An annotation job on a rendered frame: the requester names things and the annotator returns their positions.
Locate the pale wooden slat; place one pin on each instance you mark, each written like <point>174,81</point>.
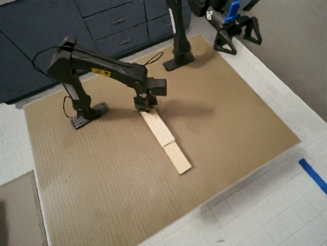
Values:
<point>157,126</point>

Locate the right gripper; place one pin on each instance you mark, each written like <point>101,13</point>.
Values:
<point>145,104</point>

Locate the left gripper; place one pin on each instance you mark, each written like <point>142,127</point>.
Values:
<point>230,22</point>

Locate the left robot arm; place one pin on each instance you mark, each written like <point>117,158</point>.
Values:
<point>207,8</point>

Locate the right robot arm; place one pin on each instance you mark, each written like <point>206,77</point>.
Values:
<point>63,63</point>

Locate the light wooden bar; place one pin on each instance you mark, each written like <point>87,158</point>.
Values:
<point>175,155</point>

